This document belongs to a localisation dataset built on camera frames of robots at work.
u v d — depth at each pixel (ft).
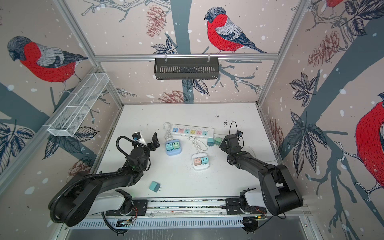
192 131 3.31
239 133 2.69
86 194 1.42
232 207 2.40
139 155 2.10
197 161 2.69
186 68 3.50
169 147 2.94
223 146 2.77
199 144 3.18
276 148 3.28
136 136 2.30
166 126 3.50
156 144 2.57
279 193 1.37
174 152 3.02
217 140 3.19
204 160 2.72
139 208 2.40
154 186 2.56
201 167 2.80
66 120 2.35
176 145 2.95
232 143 2.32
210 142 3.20
